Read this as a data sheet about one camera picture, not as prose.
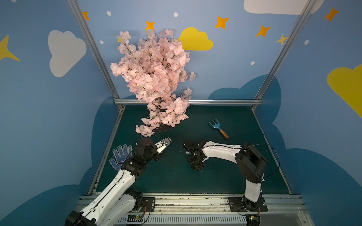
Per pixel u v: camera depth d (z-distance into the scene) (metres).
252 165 0.48
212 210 0.74
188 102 1.02
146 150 0.59
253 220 0.73
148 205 0.75
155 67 0.68
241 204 0.75
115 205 0.56
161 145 0.68
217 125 1.08
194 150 0.68
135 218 0.73
